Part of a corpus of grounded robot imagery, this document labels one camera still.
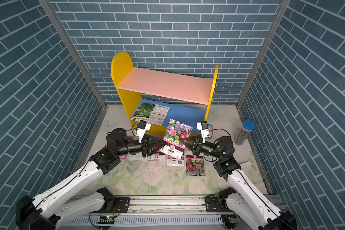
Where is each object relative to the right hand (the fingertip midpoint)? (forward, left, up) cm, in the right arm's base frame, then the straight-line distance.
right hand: (183, 142), depth 64 cm
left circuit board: (-29, +37, -33) cm, 58 cm away
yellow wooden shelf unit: (+56, +29, -24) cm, 67 cm away
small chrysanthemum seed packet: (+2, -8, -30) cm, 31 cm away
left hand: (-2, +8, -1) cm, 9 cm away
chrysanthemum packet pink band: (+4, +4, +3) cm, 7 cm away
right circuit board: (-24, -27, -30) cm, 47 cm away
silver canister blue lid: (+19, -36, -19) cm, 45 cm away
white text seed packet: (+4, +29, -30) cm, 42 cm away
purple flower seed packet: (+3, +5, -30) cm, 30 cm away
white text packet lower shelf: (+29, +19, -15) cm, 38 cm away
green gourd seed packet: (+30, +30, -15) cm, 45 cm away
